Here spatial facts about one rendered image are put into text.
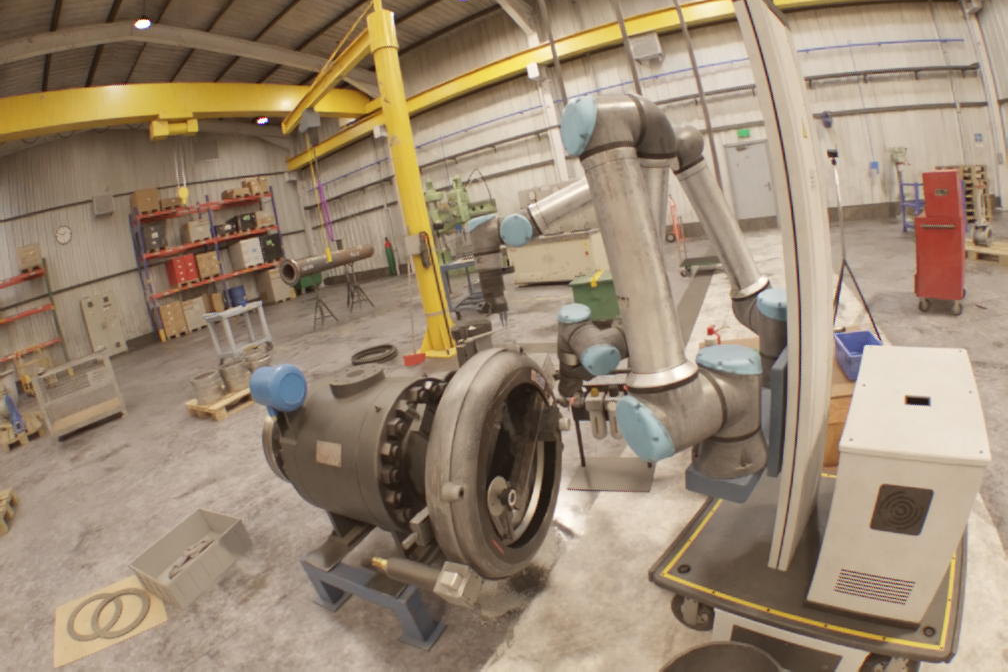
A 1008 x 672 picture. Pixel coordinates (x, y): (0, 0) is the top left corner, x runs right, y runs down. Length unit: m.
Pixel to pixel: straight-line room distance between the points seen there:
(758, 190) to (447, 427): 10.92
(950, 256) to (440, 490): 4.22
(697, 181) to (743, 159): 10.20
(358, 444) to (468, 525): 0.48
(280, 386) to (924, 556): 1.85
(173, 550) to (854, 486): 2.93
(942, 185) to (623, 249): 3.82
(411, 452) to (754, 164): 10.89
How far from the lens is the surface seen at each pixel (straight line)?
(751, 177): 11.62
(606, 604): 1.76
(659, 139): 0.96
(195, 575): 2.49
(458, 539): 1.22
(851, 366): 2.09
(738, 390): 0.97
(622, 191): 0.84
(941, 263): 4.49
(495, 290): 1.41
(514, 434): 1.42
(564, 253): 7.46
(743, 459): 1.06
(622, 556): 1.92
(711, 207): 1.45
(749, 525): 1.55
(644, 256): 0.84
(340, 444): 1.52
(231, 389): 5.41
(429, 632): 1.78
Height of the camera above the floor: 1.37
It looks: 10 degrees down
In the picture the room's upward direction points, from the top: 11 degrees counter-clockwise
